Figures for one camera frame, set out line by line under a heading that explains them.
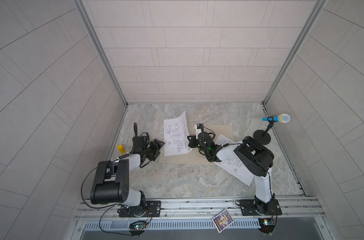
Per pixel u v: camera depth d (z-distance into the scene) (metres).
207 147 0.73
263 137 0.96
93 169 0.42
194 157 0.90
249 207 0.71
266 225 0.68
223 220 0.67
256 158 0.53
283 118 0.77
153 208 0.71
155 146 0.80
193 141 0.82
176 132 0.99
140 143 0.68
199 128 0.85
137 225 0.64
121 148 0.87
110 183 0.42
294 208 0.72
